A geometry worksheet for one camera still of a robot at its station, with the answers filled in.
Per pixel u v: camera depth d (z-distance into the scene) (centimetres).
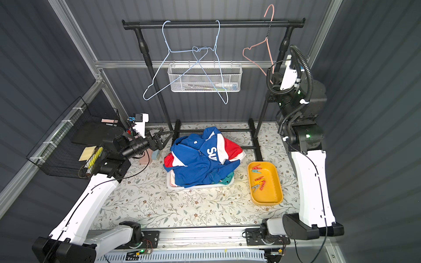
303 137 38
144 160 63
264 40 61
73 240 38
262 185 89
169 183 81
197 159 79
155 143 60
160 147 60
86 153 72
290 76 43
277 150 105
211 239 76
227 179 79
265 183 89
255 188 88
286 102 45
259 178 92
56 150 65
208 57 80
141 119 59
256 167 94
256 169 94
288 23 58
